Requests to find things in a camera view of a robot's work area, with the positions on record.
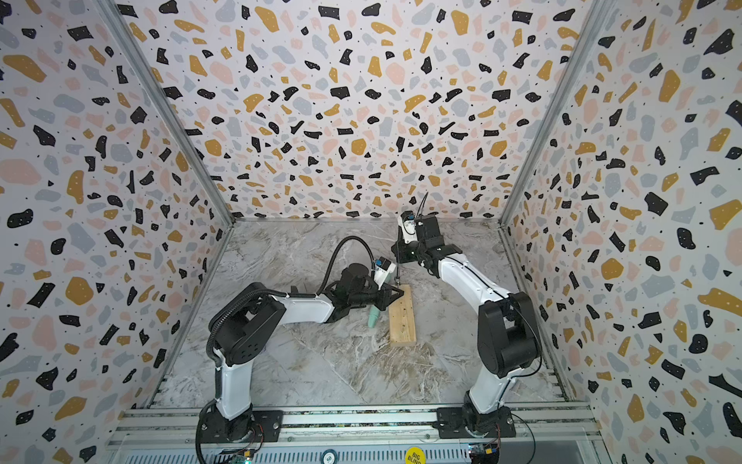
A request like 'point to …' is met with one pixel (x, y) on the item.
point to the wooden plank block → (401, 320)
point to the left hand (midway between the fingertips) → (410, 293)
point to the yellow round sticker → (414, 455)
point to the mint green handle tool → (374, 314)
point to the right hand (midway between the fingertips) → (398, 246)
